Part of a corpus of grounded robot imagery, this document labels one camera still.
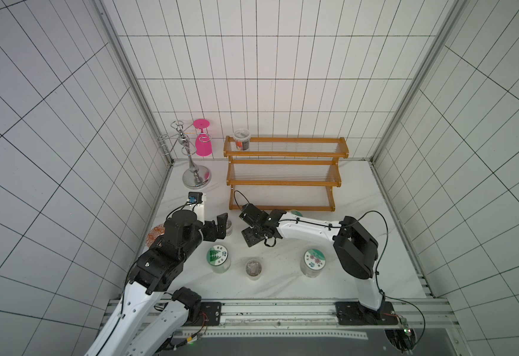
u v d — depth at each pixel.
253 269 0.78
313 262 0.76
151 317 0.56
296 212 0.90
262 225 0.65
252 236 0.77
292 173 1.19
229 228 0.88
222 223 0.61
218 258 0.78
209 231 0.59
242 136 0.81
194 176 1.11
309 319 0.73
